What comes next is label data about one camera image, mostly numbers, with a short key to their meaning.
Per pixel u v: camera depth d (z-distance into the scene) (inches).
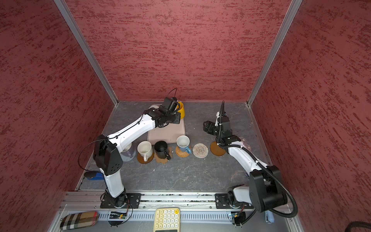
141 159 34.8
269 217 26.5
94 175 30.6
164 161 34.4
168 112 25.9
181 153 36.3
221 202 29.1
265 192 16.2
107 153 18.3
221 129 25.8
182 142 36.3
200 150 36.5
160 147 34.9
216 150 36.3
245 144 22.8
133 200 29.4
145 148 34.5
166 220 26.4
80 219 26.2
